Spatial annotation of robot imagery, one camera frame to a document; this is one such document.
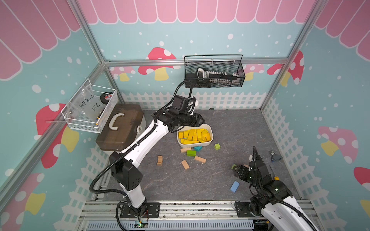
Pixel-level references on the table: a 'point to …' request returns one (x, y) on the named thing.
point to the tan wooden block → (185, 164)
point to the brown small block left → (160, 160)
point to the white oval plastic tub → (190, 136)
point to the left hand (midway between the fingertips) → (200, 123)
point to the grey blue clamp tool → (274, 157)
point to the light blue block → (234, 186)
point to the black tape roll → (105, 97)
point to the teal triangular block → (198, 148)
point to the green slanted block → (234, 165)
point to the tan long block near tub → (184, 150)
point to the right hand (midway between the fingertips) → (238, 169)
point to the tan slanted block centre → (201, 160)
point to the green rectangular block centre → (191, 153)
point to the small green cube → (217, 146)
